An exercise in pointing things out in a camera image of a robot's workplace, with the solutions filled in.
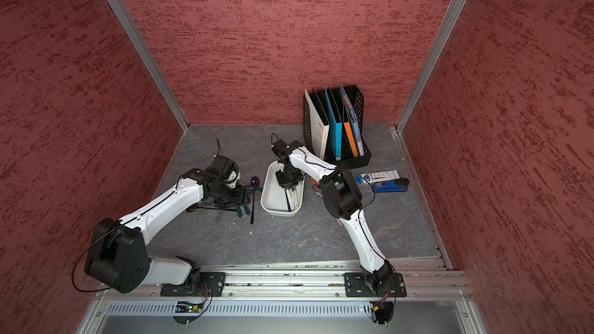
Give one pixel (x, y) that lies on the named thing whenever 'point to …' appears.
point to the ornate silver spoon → (220, 216)
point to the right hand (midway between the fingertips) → (288, 189)
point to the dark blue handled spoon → (289, 209)
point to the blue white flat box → (374, 177)
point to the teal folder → (336, 131)
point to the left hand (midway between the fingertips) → (241, 207)
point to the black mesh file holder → (355, 98)
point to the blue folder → (353, 122)
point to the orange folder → (351, 138)
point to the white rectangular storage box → (274, 200)
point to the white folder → (319, 131)
